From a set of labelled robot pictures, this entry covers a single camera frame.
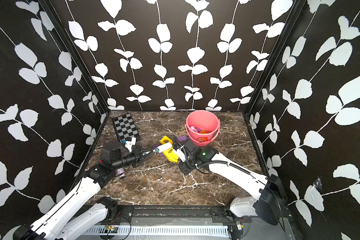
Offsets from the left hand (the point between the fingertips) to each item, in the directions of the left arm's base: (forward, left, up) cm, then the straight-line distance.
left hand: (153, 150), depth 72 cm
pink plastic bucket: (+28, -30, -17) cm, 44 cm away
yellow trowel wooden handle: (+2, -8, -10) cm, 13 cm away
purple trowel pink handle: (+20, -23, -10) cm, 32 cm away
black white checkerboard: (+32, +26, -21) cm, 47 cm away
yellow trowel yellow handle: (+25, -30, -20) cm, 44 cm away
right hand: (-4, -13, -9) cm, 16 cm away
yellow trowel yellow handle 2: (+23, -3, -23) cm, 32 cm away
